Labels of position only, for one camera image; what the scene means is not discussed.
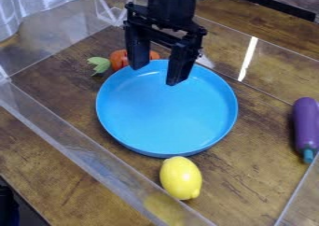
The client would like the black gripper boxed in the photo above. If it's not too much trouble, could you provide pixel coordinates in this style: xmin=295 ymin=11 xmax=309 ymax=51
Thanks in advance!
xmin=124 ymin=0 xmax=207 ymax=86

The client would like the blue round tray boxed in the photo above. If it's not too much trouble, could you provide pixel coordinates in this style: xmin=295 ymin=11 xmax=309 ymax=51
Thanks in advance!
xmin=96 ymin=60 xmax=237 ymax=158

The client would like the purple toy eggplant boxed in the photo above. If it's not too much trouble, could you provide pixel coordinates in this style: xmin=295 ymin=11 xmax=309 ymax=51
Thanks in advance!
xmin=292 ymin=97 xmax=319 ymax=163

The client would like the orange toy carrot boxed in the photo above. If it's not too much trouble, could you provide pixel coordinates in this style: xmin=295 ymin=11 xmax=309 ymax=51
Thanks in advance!
xmin=85 ymin=49 xmax=161 ymax=77

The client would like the yellow toy lemon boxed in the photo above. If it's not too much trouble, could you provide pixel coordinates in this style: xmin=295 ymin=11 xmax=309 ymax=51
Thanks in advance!
xmin=159 ymin=156 xmax=201 ymax=200

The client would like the clear acrylic enclosure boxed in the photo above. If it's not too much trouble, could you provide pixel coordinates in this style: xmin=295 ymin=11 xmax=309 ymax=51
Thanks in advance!
xmin=0 ymin=0 xmax=319 ymax=226

